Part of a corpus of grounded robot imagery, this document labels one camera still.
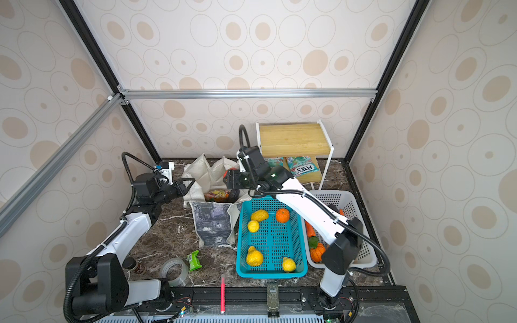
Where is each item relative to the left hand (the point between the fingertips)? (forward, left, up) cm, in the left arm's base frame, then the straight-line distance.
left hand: (198, 177), depth 80 cm
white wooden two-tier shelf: (+9, -42, +7) cm, 43 cm away
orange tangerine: (-7, -35, -20) cm, 41 cm away
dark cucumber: (+2, -12, -17) cm, 21 cm away
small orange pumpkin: (-24, -47, -18) cm, 56 cm away
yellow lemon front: (-28, -36, -19) cm, 49 cm away
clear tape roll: (-29, +10, -24) cm, 39 cm away
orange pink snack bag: (0, -6, -13) cm, 14 cm away
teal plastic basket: (-18, -29, -24) cm, 42 cm away
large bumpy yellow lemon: (-26, -23, -18) cm, 39 cm away
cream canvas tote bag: (-16, -7, -9) cm, 20 cm away
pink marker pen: (-38, -11, -22) cm, 45 cm away
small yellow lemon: (-12, -21, -21) cm, 32 cm away
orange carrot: (-14, -46, -19) cm, 52 cm away
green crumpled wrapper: (-26, +2, -22) cm, 34 cm away
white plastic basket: (0, -63, -16) cm, 65 cm away
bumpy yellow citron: (-7, -24, -20) cm, 32 cm away
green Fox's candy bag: (+12, -43, -6) cm, 45 cm away
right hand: (-4, -13, +3) cm, 14 cm away
